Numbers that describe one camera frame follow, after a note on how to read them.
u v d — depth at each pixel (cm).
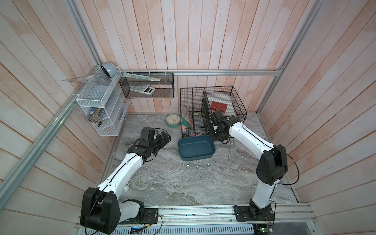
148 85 104
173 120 111
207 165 91
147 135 63
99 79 86
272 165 47
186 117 108
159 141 73
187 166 90
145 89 98
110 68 84
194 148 100
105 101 71
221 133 69
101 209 39
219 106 93
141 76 90
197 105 117
